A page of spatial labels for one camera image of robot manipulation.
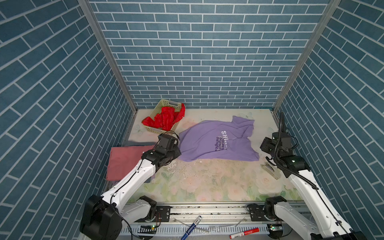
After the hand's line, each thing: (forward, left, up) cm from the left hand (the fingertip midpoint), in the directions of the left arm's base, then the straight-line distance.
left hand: (179, 150), depth 83 cm
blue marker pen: (-32, -10, -11) cm, 35 cm away
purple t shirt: (+15, -28, -12) cm, 34 cm away
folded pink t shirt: (-2, +34, -6) cm, 35 cm away
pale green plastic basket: (+48, +16, -8) cm, 51 cm away
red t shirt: (+30, +12, -6) cm, 32 cm away
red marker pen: (-36, -38, -11) cm, 54 cm away
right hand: (+1, -47, +9) cm, 48 cm away
